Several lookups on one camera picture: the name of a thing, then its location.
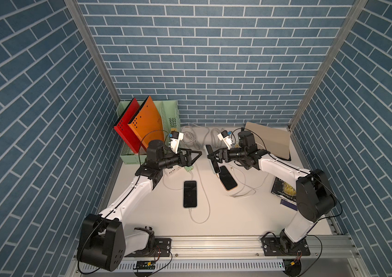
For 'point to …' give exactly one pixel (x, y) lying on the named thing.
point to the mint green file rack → (170, 114)
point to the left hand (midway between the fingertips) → (199, 153)
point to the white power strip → (169, 171)
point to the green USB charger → (188, 168)
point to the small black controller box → (145, 265)
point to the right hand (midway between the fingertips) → (213, 156)
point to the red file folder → (123, 128)
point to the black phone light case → (213, 163)
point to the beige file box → (275, 141)
